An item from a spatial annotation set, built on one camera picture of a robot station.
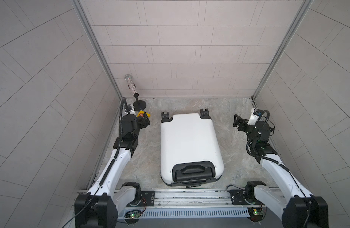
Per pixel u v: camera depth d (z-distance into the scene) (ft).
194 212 2.23
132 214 2.14
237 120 2.30
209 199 2.37
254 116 2.20
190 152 2.24
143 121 2.14
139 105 3.65
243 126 2.29
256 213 2.22
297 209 1.26
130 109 2.14
